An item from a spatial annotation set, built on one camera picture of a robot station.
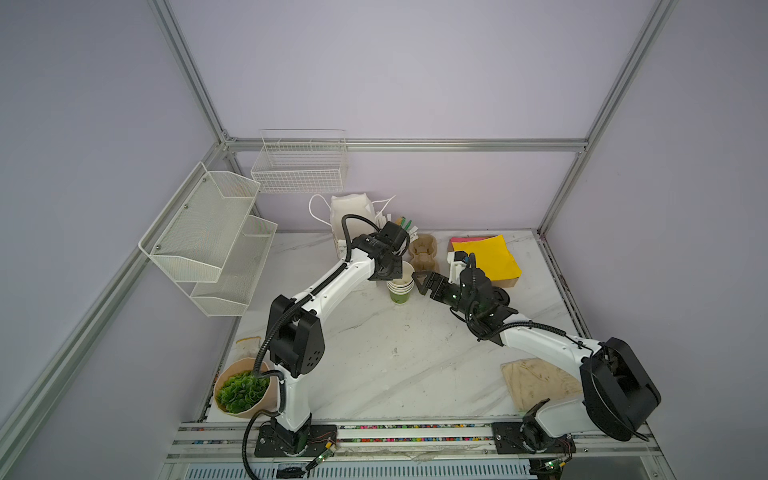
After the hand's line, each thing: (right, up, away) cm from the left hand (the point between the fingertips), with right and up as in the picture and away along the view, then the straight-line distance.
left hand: (388, 273), depth 88 cm
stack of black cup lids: (+36, -8, +8) cm, 38 cm away
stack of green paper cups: (+3, -4, -1) cm, 6 cm away
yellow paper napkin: (+39, +6, +22) cm, 45 cm away
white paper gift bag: (-13, +23, +11) cm, 28 cm away
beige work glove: (+41, -31, -4) cm, 51 cm away
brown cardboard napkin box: (+40, -4, +14) cm, 42 cm away
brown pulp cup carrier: (+12, +6, +20) cm, 24 cm away
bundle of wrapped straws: (+6, +16, +10) cm, 19 cm away
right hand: (+8, -1, -6) cm, 10 cm away
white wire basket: (-29, +36, +8) cm, 47 cm away
